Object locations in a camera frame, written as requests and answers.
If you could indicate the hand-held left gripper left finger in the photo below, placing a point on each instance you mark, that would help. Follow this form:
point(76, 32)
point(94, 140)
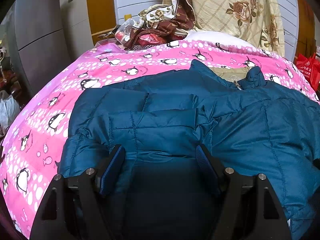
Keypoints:
point(113, 170)

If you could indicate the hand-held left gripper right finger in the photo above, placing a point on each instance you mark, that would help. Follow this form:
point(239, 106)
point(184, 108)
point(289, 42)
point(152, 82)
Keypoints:
point(206, 170)

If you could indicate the blue down jacket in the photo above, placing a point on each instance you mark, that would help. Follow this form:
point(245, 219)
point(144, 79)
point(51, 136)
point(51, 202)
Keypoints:
point(250, 130)

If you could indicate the pink penguin print blanket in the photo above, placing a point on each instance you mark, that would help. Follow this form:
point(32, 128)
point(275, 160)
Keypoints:
point(50, 105)

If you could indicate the white plastic bag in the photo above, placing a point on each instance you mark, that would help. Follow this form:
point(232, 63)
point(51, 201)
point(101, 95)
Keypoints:
point(8, 110)

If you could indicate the white pillow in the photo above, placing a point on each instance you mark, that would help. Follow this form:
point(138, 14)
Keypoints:
point(212, 36)

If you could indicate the clear plastic bag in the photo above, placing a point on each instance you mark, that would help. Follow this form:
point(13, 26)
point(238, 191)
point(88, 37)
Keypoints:
point(125, 30)

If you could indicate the red shopping bag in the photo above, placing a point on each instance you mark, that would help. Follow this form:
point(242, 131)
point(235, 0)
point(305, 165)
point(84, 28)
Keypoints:
point(310, 67)

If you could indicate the cream floral quilt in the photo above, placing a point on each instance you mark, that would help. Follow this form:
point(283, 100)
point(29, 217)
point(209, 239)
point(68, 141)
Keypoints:
point(225, 25)

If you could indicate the brown floral cloth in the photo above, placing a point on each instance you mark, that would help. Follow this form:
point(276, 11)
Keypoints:
point(185, 12)

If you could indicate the grey refrigerator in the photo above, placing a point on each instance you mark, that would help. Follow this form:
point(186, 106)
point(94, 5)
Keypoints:
point(37, 30)

